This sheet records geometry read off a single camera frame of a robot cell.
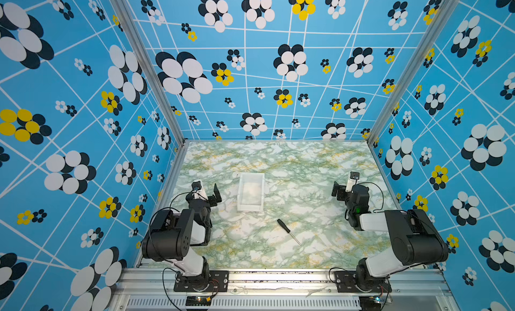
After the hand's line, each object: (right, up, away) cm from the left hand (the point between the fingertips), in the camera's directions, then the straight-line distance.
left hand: (206, 186), depth 90 cm
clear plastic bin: (+20, -4, +9) cm, 22 cm away
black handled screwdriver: (+36, -18, -4) cm, 41 cm away
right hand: (+66, +1, +4) cm, 66 cm away
